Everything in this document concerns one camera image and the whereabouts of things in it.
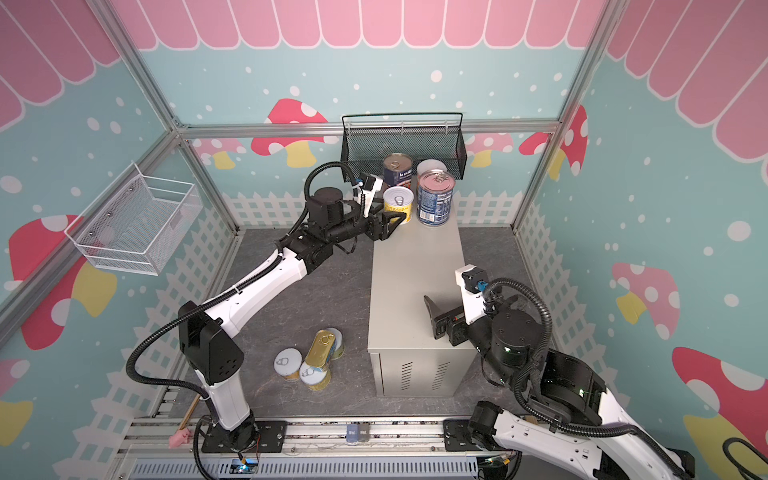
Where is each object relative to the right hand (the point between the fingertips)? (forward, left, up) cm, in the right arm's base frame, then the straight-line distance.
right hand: (447, 290), depth 57 cm
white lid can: (-2, +40, -33) cm, 51 cm away
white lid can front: (-6, +31, -33) cm, 46 cm away
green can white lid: (+2, +26, -32) cm, 41 cm away
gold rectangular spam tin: (+1, +30, -30) cm, 43 cm away
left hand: (+24, +10, -2) cm, 26 cm away
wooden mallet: (-13, +64, -37) cm, 75 cm away
